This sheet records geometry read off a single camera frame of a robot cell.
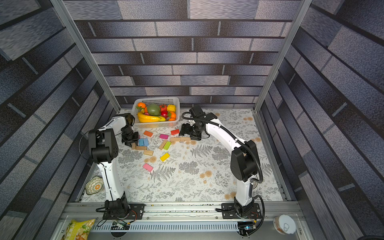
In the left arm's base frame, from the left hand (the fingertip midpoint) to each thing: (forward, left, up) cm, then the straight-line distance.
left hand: (135, 143), depth 99 cm
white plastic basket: (+18, -24, +5) cm, 31 cm away
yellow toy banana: (+15, -4, +8) cm, 18 cm away
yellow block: (-10, -22, -1) cm, 24 cm away
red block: (+10, -26, -1) cm, 28 cm away
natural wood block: (+4, -27, -1) cm, 28 cm away
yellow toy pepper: (+29, -22, +5) cm, 37 cm away
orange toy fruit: (+28, 0, +9) cm, 30 cm away
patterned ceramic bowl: (-28, +15, 0) cm, 32 cm away
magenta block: (+6, -18, -1) cm, 19 cm away
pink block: (-16, -12, -2) cm, 20 cm away
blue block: (+1, -6, 0) cm, 6 cm away
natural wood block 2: (+3, -34, +1) cm, 35 cm away
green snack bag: (-48, +12, +3) cm, 50 cm away
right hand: (-3, -34, +14) cm, 37 cm away
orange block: (+8, -7, 0) cm, 11 cm away
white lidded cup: (-45, -82, +5) cm, 94 cm away
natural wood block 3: (-1, -19, +1) cm, 19 cm away
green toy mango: (+23, -10, +9) cm, 27 cm away
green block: (-2, -22, 0) cm, 22 cm away
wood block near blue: (-4, -4, -1) cm, 5 cm away
